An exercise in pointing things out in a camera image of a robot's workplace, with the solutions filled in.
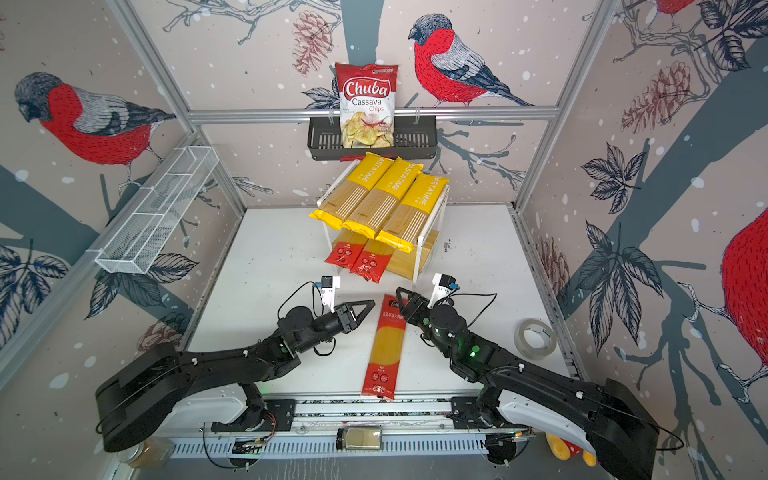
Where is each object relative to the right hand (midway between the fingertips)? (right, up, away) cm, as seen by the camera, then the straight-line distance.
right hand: (395, 299), depth 76 cm
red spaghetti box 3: (-14, +12, +10) cm, 21 cm away
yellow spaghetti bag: (-11, +28, 0) cm, 30 cm away
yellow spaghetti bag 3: (+4, +21, -6) cm, 22 cm away
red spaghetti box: (-3, -19, +4) cm, 19 cm away
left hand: (-6, -1, -4) cm, 7 cm away
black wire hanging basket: (+7, +48, +19) cm, 52 cm away
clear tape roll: (+35, -14, +3) cm, 38 cm away
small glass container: (-8, -30, -8) cm, 32 cm away
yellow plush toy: (+37, -30, -12) cm, 50 cm away
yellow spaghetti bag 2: (-6, +22, -4) cm, 23 cm away
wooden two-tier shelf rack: (+2, +8, +10) cm, 13 cm away
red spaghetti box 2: (-6, +9, +7) cm, 13 cm away
